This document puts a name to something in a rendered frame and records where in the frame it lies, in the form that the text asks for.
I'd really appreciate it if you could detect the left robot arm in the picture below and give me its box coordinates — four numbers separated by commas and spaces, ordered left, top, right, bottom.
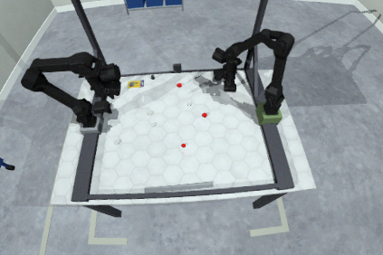
212, 29, 294, 116

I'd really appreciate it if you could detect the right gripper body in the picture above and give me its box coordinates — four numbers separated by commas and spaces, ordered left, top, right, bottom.
90, 82, 110, 114

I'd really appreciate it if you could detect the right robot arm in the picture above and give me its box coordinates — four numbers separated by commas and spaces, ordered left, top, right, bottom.
21, 52, 121, 128

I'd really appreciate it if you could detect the yellow blister-pack card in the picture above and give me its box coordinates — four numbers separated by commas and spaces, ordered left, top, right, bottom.
127, 80, 145, 89

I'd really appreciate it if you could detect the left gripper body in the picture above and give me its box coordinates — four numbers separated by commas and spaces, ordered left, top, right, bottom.
224, 67, 237, 92

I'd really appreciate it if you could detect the grey flat bar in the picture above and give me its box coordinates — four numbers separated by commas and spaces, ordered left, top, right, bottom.
145, 182, 214, 193

